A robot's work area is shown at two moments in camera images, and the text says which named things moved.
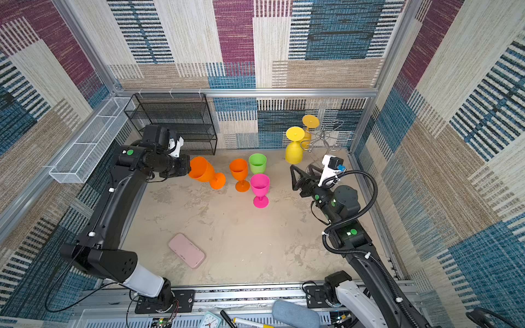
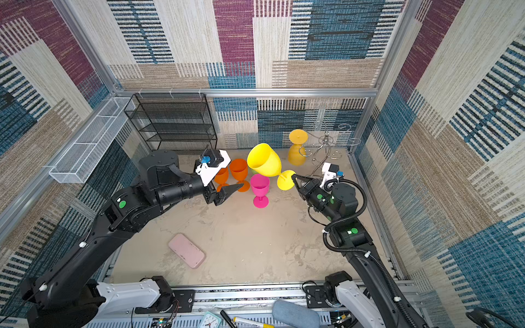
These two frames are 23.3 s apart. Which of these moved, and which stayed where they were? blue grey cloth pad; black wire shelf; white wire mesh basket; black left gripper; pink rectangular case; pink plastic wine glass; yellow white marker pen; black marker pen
Moved: black left gripper
Stayed: blue grey cloth pad; yellow white marker pen; black wire shelf; black marker pen; pink plastic wine glass; white wire mesh basket; pink rectangular case
